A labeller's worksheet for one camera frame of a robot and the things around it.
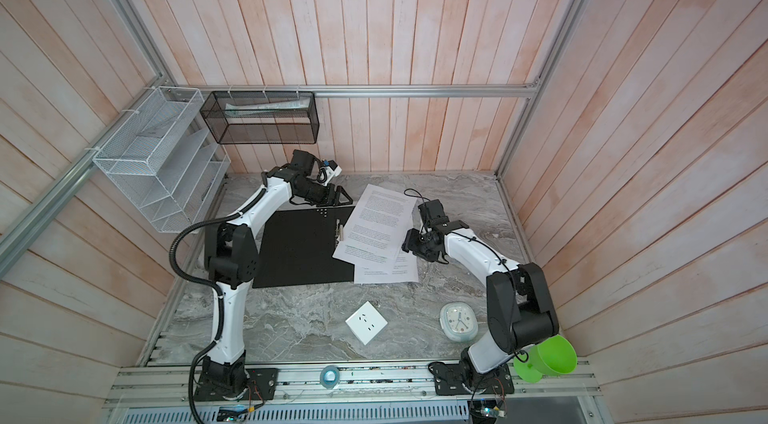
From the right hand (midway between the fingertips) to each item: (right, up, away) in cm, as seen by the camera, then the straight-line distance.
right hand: (408, 246), depth 91 cm
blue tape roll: (-22, -31, -16) cm, 41 cm away
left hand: (-20, +13, +2) cm, 24 cm away
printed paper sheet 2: (0, -8, +3) cm, 8 cm away
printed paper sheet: (-10, +4, +12) cm, 16 cm away
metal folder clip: (-23, +4, +10) cm, 25 cm away
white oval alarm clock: (+13, -19, -11) cm, 25 cm away
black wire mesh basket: (-51, +44, +13) cm, 69 cm away
